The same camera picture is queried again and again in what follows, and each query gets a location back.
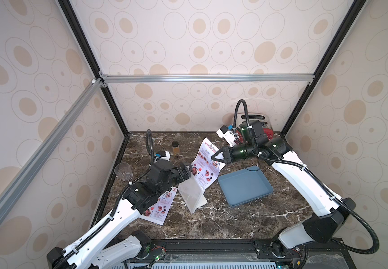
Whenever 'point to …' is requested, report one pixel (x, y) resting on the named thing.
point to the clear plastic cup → (124, 170)
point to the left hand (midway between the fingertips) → (191, 168)
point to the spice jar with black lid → (176, 148)
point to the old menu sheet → (157, 212)
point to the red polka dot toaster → (264, 117)
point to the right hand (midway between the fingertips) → (218, 155)
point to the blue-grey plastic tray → (245, 186)
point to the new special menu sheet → (204, 168)
